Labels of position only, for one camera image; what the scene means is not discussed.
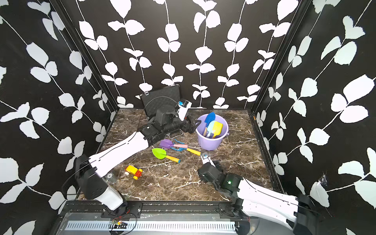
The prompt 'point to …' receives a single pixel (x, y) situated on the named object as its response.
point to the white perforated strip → (152, 226)
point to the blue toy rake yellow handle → (176, 142)
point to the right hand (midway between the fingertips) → (203, 163)
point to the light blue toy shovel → (210, 128)
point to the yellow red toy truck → (133, 170)
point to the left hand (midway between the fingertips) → (194, 115)
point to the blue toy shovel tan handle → (210, 117)
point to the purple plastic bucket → (214, 143)
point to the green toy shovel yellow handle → (160, 153)
